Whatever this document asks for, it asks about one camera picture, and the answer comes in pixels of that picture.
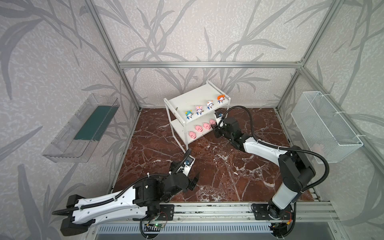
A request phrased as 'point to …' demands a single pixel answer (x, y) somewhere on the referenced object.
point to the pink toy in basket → (317, 148)
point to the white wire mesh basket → (324, 127)
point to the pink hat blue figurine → (199, 110)
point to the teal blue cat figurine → (189, 114)
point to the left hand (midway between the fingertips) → (193, 165)
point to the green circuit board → (159, 225)
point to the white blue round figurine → (209, 104)
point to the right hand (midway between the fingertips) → (214, 119)
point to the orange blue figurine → (220, 98)
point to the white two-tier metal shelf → (193, 111)
